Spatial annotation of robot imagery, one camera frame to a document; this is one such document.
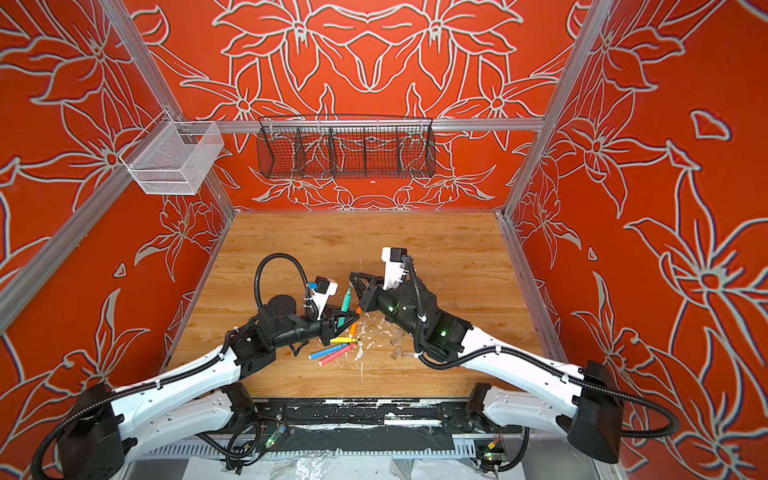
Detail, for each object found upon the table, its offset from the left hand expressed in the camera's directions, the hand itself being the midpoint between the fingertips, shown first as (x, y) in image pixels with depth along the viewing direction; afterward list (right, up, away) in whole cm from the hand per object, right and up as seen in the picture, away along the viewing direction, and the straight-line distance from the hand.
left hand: (356, 314), depth 70 cm
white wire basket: (-60, +44, +21) cm, 77 cm away
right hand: (-2, +10, -6) cm, 11 cm away
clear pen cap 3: (+14, -15, +13) cm, 24 cm away
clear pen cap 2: (+11, -14, +13) cm, 22 cm away
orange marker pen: (-1, -3, -1) cm, 3 cm away
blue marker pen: (-12, -15, +13) cm, 23 cm away
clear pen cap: (+10, -12, +15) cm, 22 cm away
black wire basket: (-6, +50, +29) cm, 58 cm away
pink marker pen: (-8, -15, +12) cm, 21 cm away
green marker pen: (-3, +2, -2) cm, 4 cm away
